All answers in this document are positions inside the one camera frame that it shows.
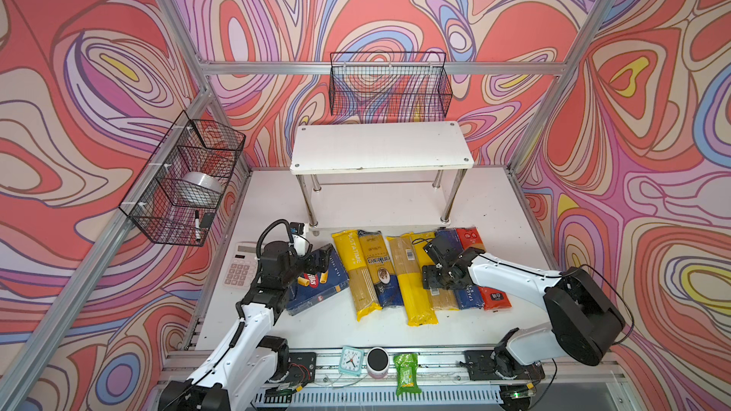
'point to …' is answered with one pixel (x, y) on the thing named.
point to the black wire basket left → (177, 194)
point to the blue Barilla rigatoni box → (312, 287)
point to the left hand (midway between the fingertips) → (320, 243)
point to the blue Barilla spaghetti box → (468, 297)
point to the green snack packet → (406, 373)
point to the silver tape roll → (204, 179)
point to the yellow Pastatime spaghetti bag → (365, 297)
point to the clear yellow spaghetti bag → (446, 299)
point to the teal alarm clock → (351, 361)
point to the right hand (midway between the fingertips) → (439, 286)
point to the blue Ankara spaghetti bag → (383, 273)
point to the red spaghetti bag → (469, 238)
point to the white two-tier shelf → (381, 175)
